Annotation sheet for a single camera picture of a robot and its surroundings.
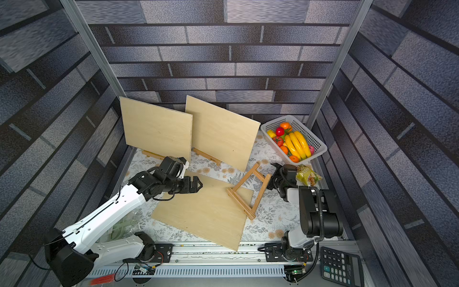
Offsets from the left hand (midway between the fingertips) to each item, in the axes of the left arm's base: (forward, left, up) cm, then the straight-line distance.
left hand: (195, 185), depth 76 cm
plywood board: (+30, +24, +4) cm, 39 cm away
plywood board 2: (+28, -11, +2) cm, 30 cm away
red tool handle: (-32, +35, -18) cm, 51 cm away
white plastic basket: (+35, -65, -9) cm, 75 cm away
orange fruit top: (+46, -50, -7) cm, 68 cm away
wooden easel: (+26, +31, -13) cm, 43 cm away
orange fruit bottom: (+23, -51, -11) cm, 58 cm away
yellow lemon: (+41, -40, -10) cm, 59 cm away
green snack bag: (+13, -55, -11) cm, 57 cm away
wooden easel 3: (+3, -17, -12) cm, 21 cm away
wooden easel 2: (+25, -1, -12) cm, 28 cm away
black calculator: (-28, -60, -14) cm, 68 cm away
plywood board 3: (-5, -5, -19) cm, 21 cm away
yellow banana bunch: (+31, -54, -8) cm, 63 cm away
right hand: (+17, -34, -10) cm, 40 cm away
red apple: (+40, -45, -7) cm, 61 cm away
